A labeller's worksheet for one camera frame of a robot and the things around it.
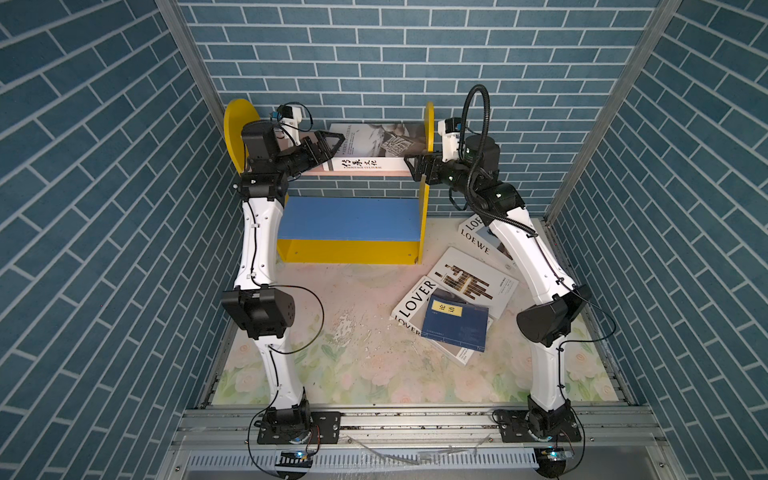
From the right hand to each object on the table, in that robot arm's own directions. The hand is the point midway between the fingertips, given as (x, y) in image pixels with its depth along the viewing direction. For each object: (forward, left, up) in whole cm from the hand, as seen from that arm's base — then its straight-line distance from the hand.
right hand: (413, 152), depth 73 cm
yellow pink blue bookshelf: (+13, +26, -36) cm, 46 cm away
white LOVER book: (-23, -2, -42) cm, 48 cm away
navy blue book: (-23, -14, -42) cm, 50 cm away
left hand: (+1, +19, +2) cm, 19 cm away
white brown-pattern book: (-7, -21, -44) cm, 49 cm away
